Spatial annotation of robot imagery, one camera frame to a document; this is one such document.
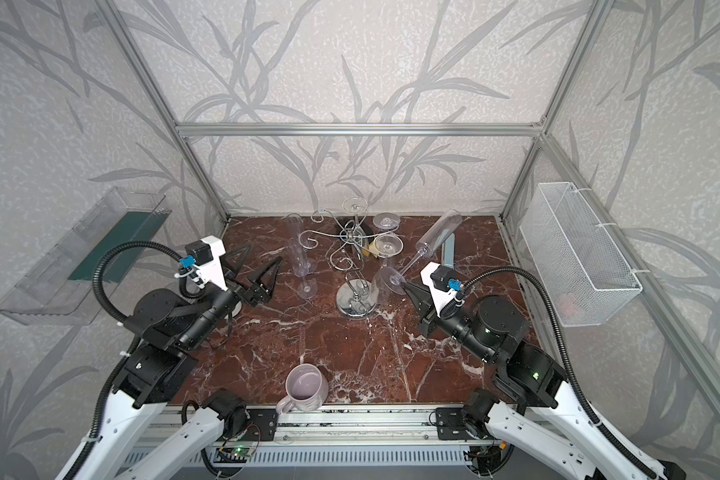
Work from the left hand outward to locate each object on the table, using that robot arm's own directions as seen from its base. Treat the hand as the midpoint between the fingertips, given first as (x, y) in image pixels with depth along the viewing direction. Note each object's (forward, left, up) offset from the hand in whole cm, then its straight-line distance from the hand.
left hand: (271, 245), depth 57 cm
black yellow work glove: (+15, -16, -12) cm, 25 cm away
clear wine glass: (-4, -24, -6) cm, 25 cm away
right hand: (-3, -26, -4) cm, 27 cm away
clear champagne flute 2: (+17, -23, -11) cm, 30 cm away
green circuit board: (-31, +11, -41) cm, 52 cm away
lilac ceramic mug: (-16, -2, -43) cm, 46 cm away
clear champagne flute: (+7, -23, -9) cm, 25 cm away
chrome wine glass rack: (+10, -14, -39) cm, 43 cm away
